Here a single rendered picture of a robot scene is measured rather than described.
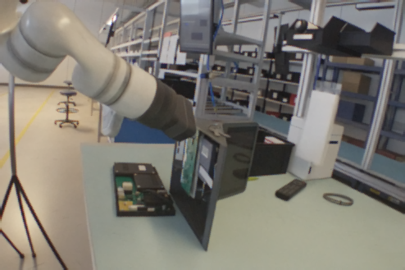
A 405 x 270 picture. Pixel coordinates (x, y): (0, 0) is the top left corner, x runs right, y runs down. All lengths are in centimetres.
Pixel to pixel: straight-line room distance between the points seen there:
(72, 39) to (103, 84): 7
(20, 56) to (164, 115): 22
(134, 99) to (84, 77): 8
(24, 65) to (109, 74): 10
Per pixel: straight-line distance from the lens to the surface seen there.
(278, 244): 58
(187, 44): 190
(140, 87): 37
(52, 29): 30
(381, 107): 172
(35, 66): 33
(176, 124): 44
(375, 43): 83
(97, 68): 34
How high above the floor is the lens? 131
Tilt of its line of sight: 13 degrees down
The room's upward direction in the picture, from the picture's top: 9 degrees clockwise
